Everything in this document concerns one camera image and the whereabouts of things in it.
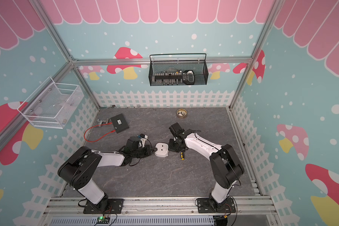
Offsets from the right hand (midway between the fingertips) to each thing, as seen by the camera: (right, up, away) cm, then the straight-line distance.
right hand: (171, 149), depth 89 cm
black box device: (-40, +16, +20) cm, 48 cm away
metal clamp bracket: (-54, +17, +20) cm, 60 cm away
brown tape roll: (+8, +24, +27) cm, 37 cm away
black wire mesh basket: (+16, +51, +4) cm, 53 cm away
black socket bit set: (-2, +45, +1) cm, 45 cm away
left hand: (-10, -2, +3) cm, 10 cm away
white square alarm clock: (-5, -1, +3) cm, 6 cm away
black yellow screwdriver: (+7, -5, +2) cm, 9 cm away
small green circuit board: (-35, -34, -16) cm, 51 cm away
